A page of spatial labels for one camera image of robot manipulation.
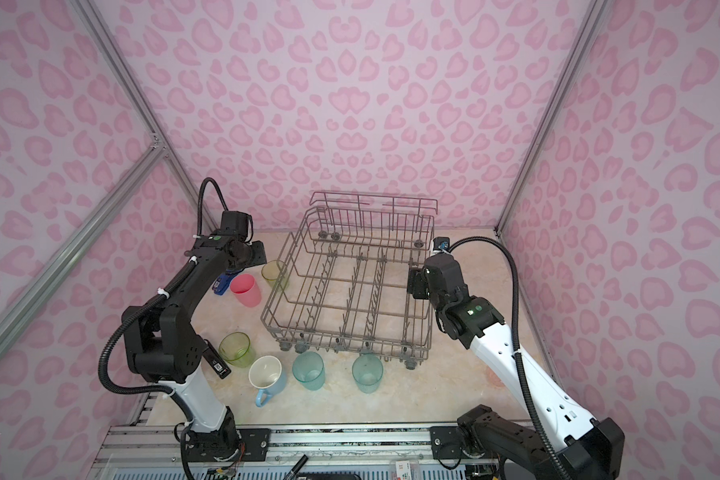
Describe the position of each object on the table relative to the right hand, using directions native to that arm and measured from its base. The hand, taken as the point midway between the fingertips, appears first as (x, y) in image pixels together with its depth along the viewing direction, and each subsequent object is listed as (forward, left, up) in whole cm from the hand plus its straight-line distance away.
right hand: (425, 269), depth 75 cm
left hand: (+13, +49, -8) cm, 51 cm away
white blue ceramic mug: (-19, +42, -25) cm, 53 cm away
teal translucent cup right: (-18, +15, -24) cm, 33 cm away
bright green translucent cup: (-12, +53, -24) cm, 60 cm away
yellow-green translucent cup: (+5, +42, -9) cm, 43 cm away
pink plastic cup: (+5, +53, -17) cm, 56 cm away
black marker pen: (-40, +31, -25) cm, 56 cm away
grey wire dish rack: (+12, +24, -26) cm, 38 cm away
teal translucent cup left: (-17, +32, -25) cm, 44 cm away
